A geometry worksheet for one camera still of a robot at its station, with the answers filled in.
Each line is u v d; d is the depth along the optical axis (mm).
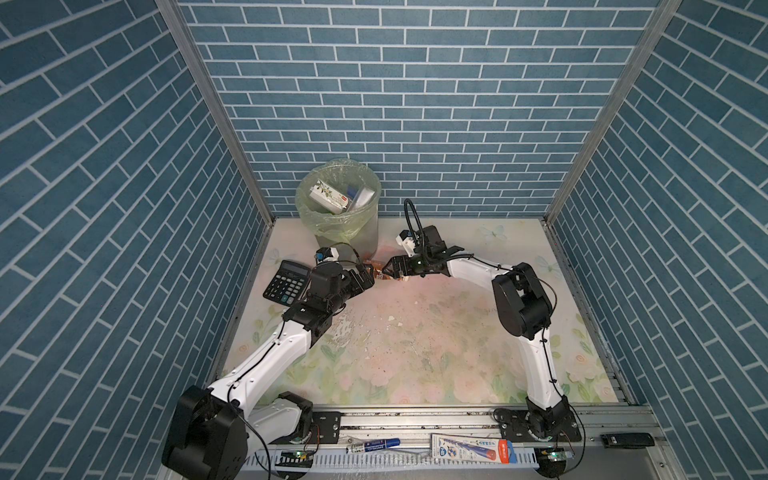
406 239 914
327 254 721
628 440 693
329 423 739
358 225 890
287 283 987
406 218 890
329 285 610
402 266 886
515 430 732
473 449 697
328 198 937
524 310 576
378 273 980
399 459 706
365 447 696
